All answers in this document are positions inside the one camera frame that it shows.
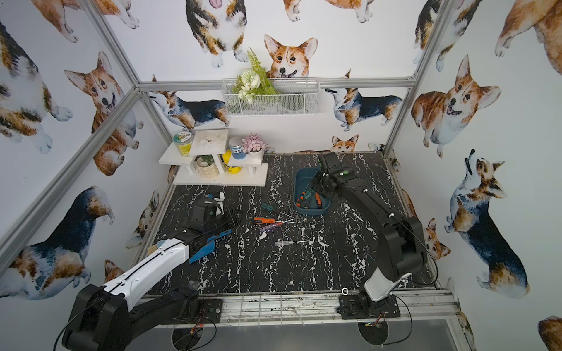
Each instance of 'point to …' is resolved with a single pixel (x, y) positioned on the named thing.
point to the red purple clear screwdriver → (274, 225)
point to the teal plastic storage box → (308, 199)
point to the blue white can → (235, 145)
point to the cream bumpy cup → (206, 166)
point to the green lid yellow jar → (184, 139)
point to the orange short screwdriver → (262, 221)
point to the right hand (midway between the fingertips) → (318, 179)
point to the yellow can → (227, 156)
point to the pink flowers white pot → (255, 146)
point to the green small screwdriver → (270, 208)
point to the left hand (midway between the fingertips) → (239, 208)
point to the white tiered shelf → (214, 142)
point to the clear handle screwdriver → (285, 243)
